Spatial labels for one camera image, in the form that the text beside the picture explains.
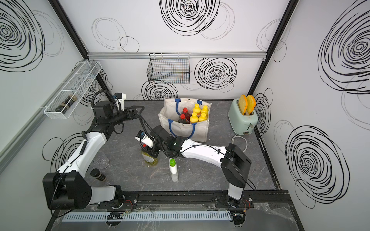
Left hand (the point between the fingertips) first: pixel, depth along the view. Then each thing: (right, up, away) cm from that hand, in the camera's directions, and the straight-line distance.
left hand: (138, 107), depth 79 cm
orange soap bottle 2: (+31, -6, +5) cm, 32 cm away
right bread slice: (+68, +3, +11) cm, 68 cm away
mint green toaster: (+62, -10, +10) cm, 64 cm away
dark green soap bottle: (+24, -7, +9) cm, 26 cm away
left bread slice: (+63, +3, +12) cm, 64 cm away
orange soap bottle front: (+38, -1, +7) cm, 38 cm away
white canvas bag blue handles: (+14, -5, +22) cm, 26 cm away
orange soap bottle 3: (+36, -6, +4) cm, 37 cm away
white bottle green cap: (+20, -30, -9) cm, 37 cm away
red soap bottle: (+27, -5, +12) cm, 30 cm away
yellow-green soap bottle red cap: (+5, -28, 0) cm, 29 cm away
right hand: (+5, -20, -4) cm, 21 cm away
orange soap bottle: (+33, -1, +10) cm, 34 cm away
